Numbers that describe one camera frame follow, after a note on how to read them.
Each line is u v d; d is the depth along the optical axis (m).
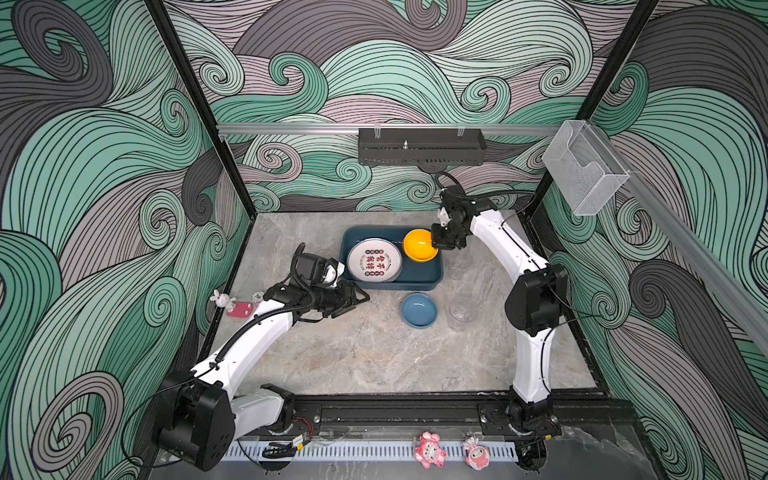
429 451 0.66
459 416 0.75
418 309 0.92
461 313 0.90
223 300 0.87
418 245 0.92
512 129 0.95
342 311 0.71
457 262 1.03
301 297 0.57
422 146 0.96
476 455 0.66
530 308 0.53
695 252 0.58
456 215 0.68
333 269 0.79
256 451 0.70
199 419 0.38
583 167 0.79
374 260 1.03
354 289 0.72
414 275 0.98
